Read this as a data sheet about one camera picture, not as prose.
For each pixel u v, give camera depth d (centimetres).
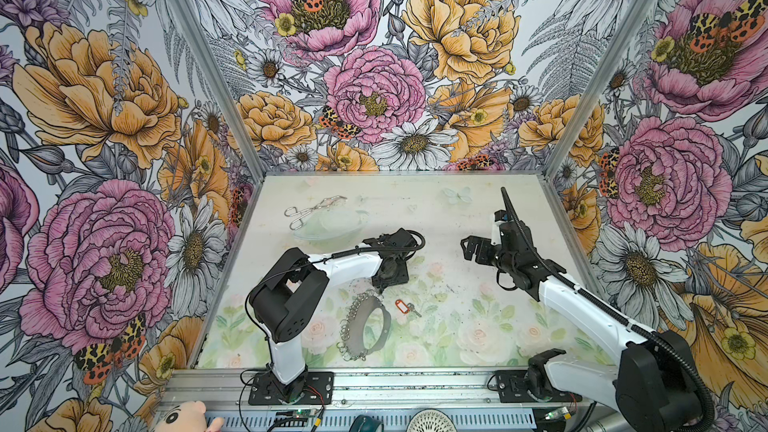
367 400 73
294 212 109
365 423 63
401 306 87
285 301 47
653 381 40
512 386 74
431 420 69
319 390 74
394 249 74
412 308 87
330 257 55
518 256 65
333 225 109
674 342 42
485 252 77
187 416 66
